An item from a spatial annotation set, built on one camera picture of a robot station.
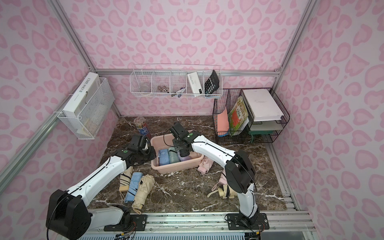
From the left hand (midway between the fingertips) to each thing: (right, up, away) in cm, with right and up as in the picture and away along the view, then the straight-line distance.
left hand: (156, 151), depth 85 cm
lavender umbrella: (+15, -5, +4) cm, 16 cm away
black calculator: (+32, +40, +7) cm, 52 cm away
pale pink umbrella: (+28, -8, +2) cm, 29 cm away
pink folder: (+42, +18, +29) cm, 54 cm away
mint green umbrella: (+8, -4, +8) cm, 12 cm away
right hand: (+12, +5, +3) cm, 13 cm away
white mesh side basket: (-36, +21, +1) cm, 42 cm away
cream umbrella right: (+37, -20, -6) cm, 43 cm away
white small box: (+22, +41, +6) cm, 47 cm away
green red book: (+51, +20, +16) cm, 57 cm away
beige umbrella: (-3, -15, -7) cm, 17 cm away
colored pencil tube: (-11, +16, +6) cm, 20 cm away
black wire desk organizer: (+59, +10, +10) cm, 61 cm away
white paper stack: (+64, +27, +8) cm, 70 cm away
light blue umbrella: (+2, -5, +8) cm, 10 cm away
